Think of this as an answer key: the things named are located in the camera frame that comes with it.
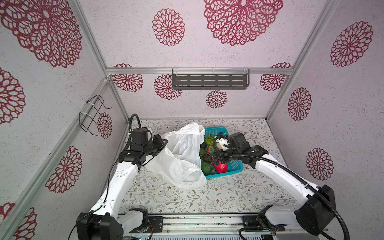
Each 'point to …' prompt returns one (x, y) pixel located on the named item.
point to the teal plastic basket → (233, 166)
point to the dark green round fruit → (202, 152)
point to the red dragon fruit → (221, 168)
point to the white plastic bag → (179, 163)
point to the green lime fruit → (206, 168)
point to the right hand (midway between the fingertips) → (215, 152)
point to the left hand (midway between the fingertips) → (168, 142)
